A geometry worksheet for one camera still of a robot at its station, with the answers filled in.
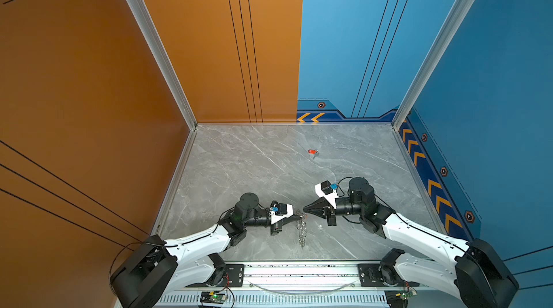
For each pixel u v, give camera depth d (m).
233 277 0.73
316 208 0.68
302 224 0.84
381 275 0.66
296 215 0.70
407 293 0.70
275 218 0.64
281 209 0.62
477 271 0.40
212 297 0.71
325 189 0.62
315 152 1.08
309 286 0.72
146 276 0.41
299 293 0.70
